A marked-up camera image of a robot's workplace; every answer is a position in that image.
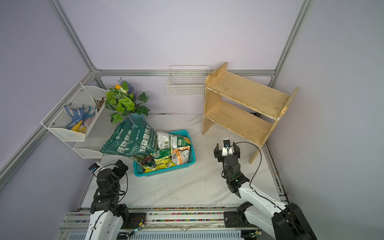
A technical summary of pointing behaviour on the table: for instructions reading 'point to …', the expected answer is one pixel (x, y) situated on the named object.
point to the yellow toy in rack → (77, 127)
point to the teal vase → (137, 117)
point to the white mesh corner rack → (97, 120)
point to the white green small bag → (168, 141)
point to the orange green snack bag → (180, 155)
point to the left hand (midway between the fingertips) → (115, 165)
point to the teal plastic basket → (138, 169)
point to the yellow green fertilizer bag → (162, 159)
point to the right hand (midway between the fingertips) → (226, 145)
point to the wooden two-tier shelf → (248, 109)
